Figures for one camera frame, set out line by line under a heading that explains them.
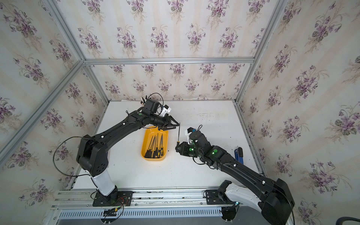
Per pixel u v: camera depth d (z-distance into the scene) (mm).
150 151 904
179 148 737
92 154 457
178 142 764
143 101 1071
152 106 671
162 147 927
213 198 713
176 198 745
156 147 922
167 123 704
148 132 956
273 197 390
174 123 766
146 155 875
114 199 694
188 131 714
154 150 904
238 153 863
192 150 637
